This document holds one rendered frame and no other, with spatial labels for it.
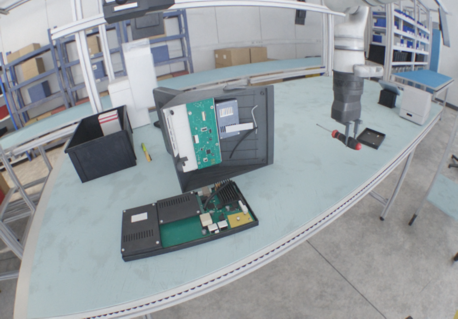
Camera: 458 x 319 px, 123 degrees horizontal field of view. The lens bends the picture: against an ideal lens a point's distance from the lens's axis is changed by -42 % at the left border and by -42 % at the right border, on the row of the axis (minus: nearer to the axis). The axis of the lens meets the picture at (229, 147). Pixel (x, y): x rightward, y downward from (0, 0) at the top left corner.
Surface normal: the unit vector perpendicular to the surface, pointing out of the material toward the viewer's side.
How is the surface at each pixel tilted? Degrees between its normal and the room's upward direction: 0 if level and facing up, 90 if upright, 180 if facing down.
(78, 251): 0
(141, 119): 90
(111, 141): 90
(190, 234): 0
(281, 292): 0
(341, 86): 89
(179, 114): 90
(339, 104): 70
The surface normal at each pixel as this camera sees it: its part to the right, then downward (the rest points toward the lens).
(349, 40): -0.48, 0.44
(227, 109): 0.38, 0.43
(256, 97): -0.02, 0.50
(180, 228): -0.09, -0.86
